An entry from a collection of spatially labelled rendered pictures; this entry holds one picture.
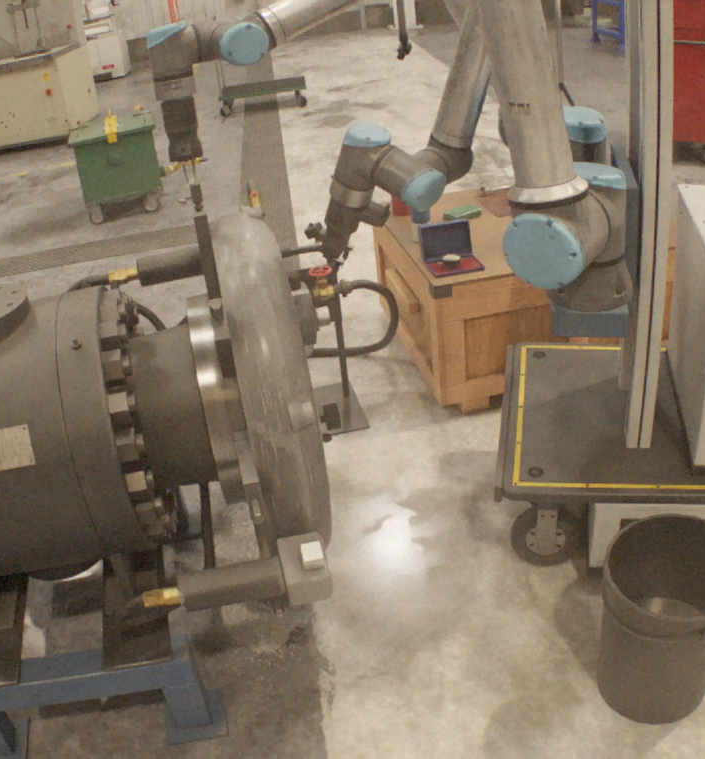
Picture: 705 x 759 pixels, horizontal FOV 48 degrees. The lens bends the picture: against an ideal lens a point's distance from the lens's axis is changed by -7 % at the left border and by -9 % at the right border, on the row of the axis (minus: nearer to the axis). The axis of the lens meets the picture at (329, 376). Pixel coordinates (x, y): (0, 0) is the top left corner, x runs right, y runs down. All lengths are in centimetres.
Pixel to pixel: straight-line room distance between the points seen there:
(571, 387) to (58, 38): 662
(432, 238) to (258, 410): 136
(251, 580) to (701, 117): 435
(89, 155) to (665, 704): 420
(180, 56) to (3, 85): 598
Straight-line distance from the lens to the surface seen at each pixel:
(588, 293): 169
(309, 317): 188
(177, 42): 182
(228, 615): 216
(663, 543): 186
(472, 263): 264
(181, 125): 183
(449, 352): 263
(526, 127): 146
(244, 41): 170
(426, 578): 218
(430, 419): 274
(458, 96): 168
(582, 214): 150
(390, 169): 165
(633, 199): 178
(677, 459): 206
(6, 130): 784
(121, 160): 499
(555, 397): 225
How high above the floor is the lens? 153
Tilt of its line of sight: 30 degrees down
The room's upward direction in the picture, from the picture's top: 7 degrees counter-clockwise
